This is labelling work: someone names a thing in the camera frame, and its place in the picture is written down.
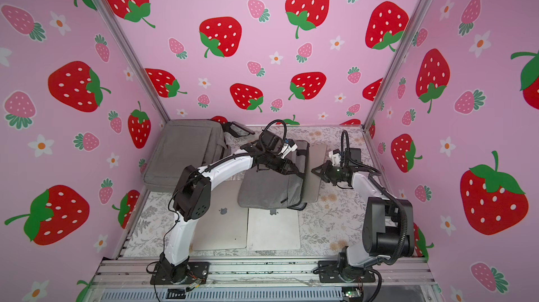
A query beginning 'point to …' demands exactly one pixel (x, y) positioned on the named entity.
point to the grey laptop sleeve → (265, 189)
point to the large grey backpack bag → (184, 143)
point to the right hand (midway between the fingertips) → (311, 172)
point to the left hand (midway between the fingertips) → (297, 170)
